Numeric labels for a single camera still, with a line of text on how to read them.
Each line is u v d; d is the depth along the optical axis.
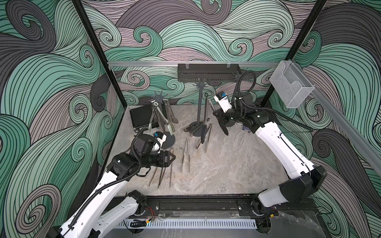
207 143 0.97
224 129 0.74
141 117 1.09
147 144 0.51
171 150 0.95
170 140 1.01
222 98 0.63
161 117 0.75
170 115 0.76
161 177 0.83
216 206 0.75
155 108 0.69
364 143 0.53
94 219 0.38
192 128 1.04
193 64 0.94
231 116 0.66
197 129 1.07
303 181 0.38
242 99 0.53
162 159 0.58
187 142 0.97
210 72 0.95
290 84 0.78
